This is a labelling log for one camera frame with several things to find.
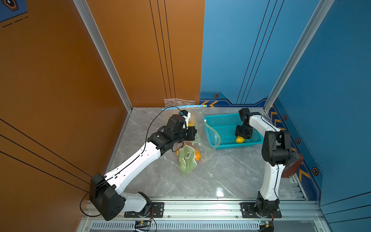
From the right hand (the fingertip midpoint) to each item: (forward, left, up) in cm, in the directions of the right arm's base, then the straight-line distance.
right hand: (239, 135), depth 100 cm
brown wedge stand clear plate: (-26, -19, +11) cm, 34 cm away
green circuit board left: (-50, +58, -4) cm, 77 cm away
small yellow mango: (-4, +1, +1) cm, 5 cm away
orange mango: (+6, +34, +7) cm, 35 cm away
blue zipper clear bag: (+1, +30, +22) cm, 37 cm away
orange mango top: (-18, +30, +5) cm, 35 cm away
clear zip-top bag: (+32, +47, +2) cm, 57 cm away
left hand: (-12, +30, +23) cm, 40 cm away
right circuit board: (-49, -4, -6) cm, 50 cm away
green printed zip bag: (-20, +36, +6) cm, 42 cm away
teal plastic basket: (+6, +12, -2) cm, 13 cm away
